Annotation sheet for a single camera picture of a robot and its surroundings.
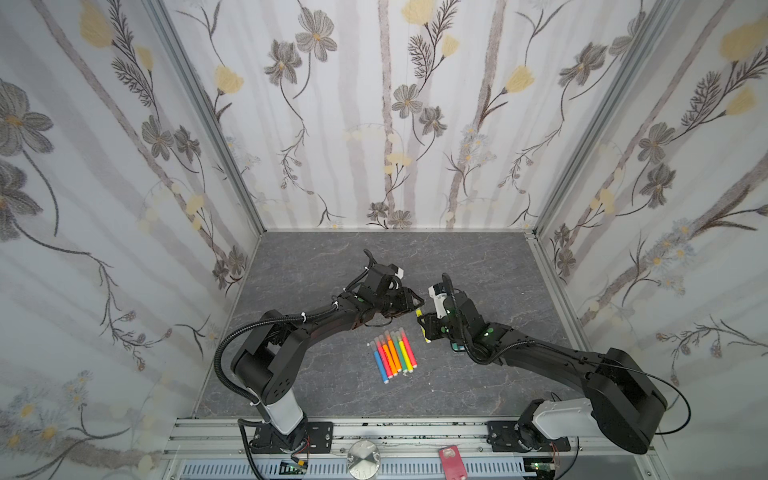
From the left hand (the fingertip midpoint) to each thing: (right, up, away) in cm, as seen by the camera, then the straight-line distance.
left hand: (418, 297), depth 85 cm
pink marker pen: (-1, -19, +2) cm, 19 cm away
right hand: (-2, -4, -2) cm, 5 cm away
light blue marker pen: (-11, -21, 0) cm, 23 cm away
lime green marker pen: (-4, -17, +3) cm, 18 cm away
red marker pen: (-10, -19, +1) cm, 22 cm away
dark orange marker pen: (-11, -14, +5) cm, 19 cm away
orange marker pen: (-7, -17, +3) cm, 19 cm away
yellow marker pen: (0, -4, -1) cm, 5 cm away
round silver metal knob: (-14, -29, -26) cm, 42 cm away
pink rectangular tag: (+7, -39, -15) cm, 42 cm away
